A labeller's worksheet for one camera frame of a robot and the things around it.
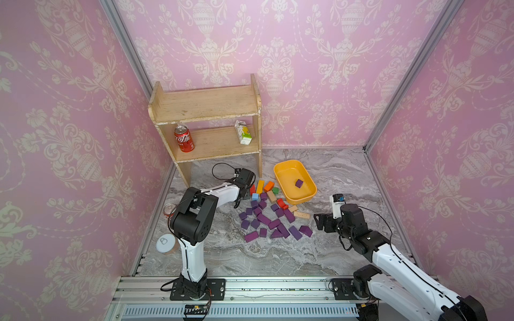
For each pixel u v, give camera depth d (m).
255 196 0.97
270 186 1.03
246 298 0.73
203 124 1.14
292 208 0.95
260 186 1.03
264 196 0.99
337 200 0.73
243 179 0.81
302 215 0.92
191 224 0.51
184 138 0.83
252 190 1.01
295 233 0.88
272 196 0.97
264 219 0.92
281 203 0.97
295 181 1.04
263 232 0.88
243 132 0.92
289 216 0.92
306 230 0.87
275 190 1.02
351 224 0.64
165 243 0.80
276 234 0.88
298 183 1.03
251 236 0.87
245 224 0.90
